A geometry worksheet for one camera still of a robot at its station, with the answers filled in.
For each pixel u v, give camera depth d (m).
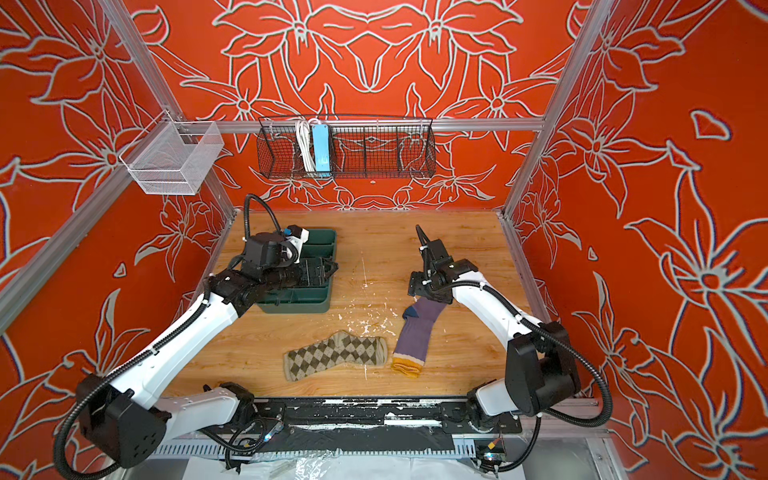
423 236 0.74
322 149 0.88
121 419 0.37
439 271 0.67
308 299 0.92
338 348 0.83
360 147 0.98
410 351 0.83
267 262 0.58
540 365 0.42
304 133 0.88
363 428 0.73
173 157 0.92
